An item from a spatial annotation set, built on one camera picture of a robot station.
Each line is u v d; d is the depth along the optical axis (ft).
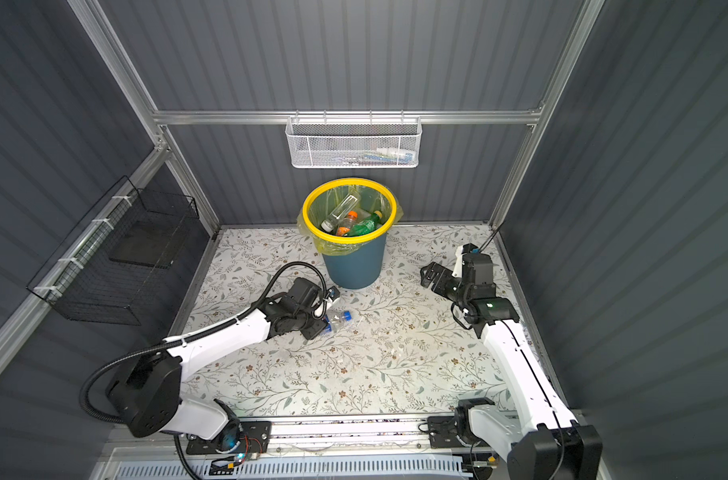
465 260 2.00
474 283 1.90
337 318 2.94
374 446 2.38
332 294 2.53
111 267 2.37
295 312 2.17
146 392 1.42
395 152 2.99
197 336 1.59
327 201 3.09
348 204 3.12
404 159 2.93
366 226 2.77
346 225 2.99
